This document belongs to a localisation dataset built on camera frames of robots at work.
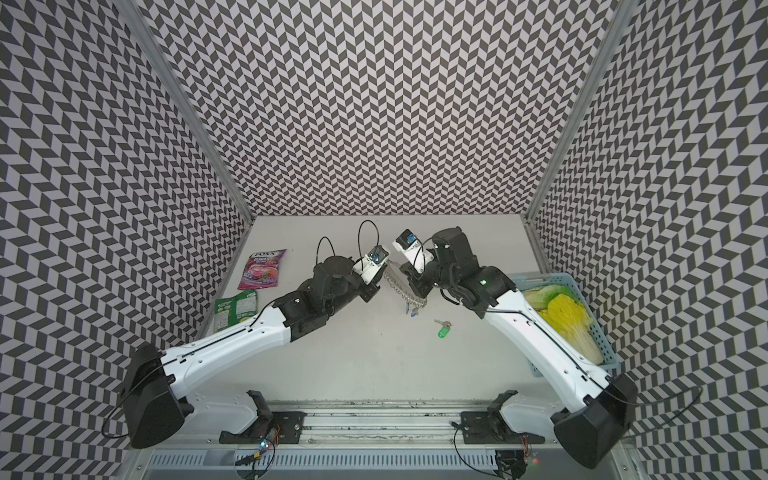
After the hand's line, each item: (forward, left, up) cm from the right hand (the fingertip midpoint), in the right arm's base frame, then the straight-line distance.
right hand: (406, 272), depth 72 cm
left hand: (+3, +7, -1) cm, 8 cm away
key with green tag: (-4, -12, -25) cm, 28 cm away
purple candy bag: (+16, +49, -21) cm, 55 cm away
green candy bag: (+2, +53, -22) cm, 58 cm away
